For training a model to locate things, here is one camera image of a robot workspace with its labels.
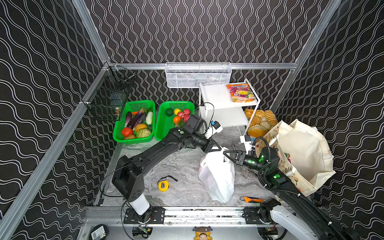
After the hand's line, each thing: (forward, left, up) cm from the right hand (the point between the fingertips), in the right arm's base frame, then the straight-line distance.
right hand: (224, 154), depth 71 cm
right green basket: (+38, +38, -20) cm, 58 cm away
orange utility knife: (-14, -15, -24) cm, 32 cm away
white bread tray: (+37, -35, -21) cm, 55 cm away
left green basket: (+35, +57, -17) cm, 69 cm away
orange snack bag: (+30, -10, +12) cm, 34 cm away
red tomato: (+25, +60, -15) cm, 67 cm away
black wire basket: (+36, +67, +6) cm, 77 cm away
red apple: (+46, +21, -17) cm, 53 cm away
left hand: (+1, 0, +2) cm, 2 cm away
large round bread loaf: (+29, -28, -19) cm, 44 cm away
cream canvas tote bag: (+3, -44, -10) cm, 45 cm away
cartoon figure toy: (-29, +10, -21) cm, 37 cm away
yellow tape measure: (-8, +31, -21) cm, 38 cm away
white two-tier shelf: (+24, +3, +10) cm, 26 cm away
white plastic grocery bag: (-7, +3, -7) cm, 11 cm away
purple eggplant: (+40, +65, -17) cm, 78 cm away
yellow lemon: (+46, +30, -16) cm, 57 cm away
